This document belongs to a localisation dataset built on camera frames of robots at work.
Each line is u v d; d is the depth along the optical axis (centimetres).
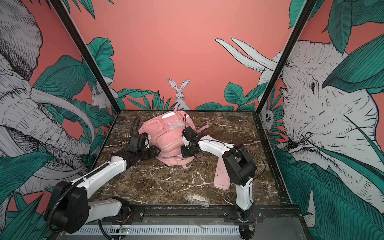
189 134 75
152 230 70
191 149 78
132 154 65
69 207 40
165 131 100
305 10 70
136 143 66
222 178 85
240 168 50
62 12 70
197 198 78
